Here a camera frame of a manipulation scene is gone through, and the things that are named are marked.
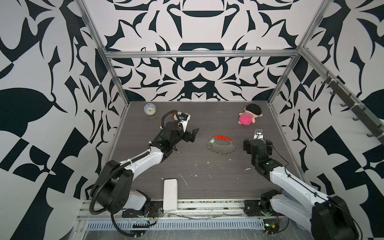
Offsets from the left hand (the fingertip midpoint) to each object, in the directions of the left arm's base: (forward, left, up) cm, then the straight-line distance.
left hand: (191, 122), depth 83 cm
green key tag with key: (-1, -14, -20) cm, 25 cm away
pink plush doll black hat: (+18, -43, -13) cm, 48 cm away
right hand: (-8, -37, -7) cm, 39 cm away
